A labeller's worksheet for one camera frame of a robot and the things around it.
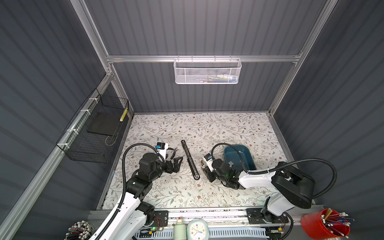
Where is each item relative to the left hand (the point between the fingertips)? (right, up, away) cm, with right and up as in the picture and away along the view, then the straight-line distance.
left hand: (175, 156), depth 76 cm
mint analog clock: (+12, -32, -8) cm, 35 cm away
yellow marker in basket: (-29, +22, +5) cm, 37 cm away
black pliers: (-3, -2, +20) cm, 21 cm away
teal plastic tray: (+35, -4, +22) cm, 42 cm away
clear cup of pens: (-33, -24, -20) cm, 46 cm away
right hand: (+17, -10, +12) cm, 23 cm away
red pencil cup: (+63, -24, -17) cm, 70 cm away
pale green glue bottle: (+4, -30, -11) cm, 32 cm away
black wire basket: (-41, +12, -4) cm, 43 cm away
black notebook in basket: (-36, +17, +1) cm, 40 cm away
